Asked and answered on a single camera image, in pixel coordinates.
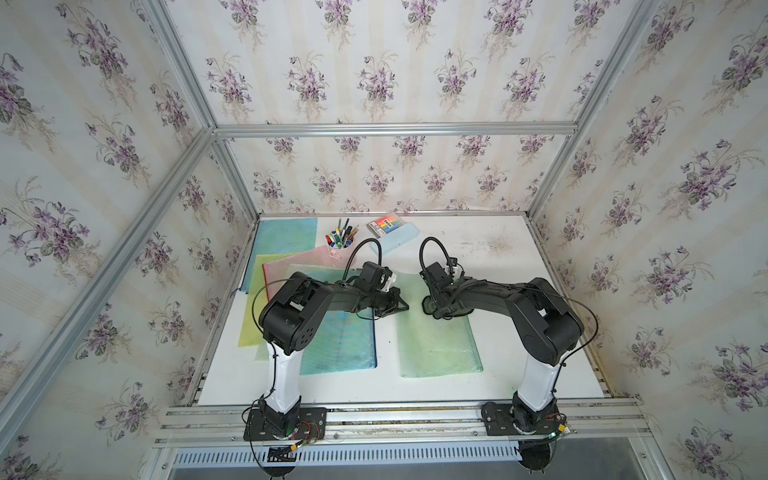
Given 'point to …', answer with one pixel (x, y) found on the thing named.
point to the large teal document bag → (344, 340)
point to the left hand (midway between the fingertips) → (409, 308)
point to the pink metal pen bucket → (340, 243)
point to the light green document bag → (327, 273)
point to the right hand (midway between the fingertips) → (451, 293)
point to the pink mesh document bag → (275, 272)
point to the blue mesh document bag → (281, 237)
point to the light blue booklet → (387, 242)
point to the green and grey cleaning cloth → (428, 307)
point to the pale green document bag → (431, 345)
